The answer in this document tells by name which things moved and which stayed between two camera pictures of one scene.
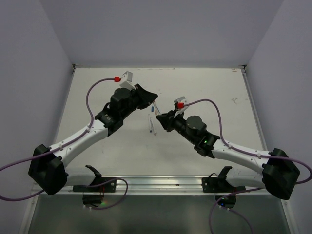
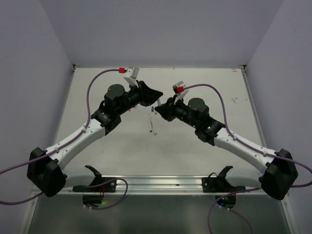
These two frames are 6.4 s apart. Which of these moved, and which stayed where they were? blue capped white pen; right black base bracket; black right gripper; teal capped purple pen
Moved: black right gripper
Stayed: teal capped purple pen; right black base bracket; blue capped white pen
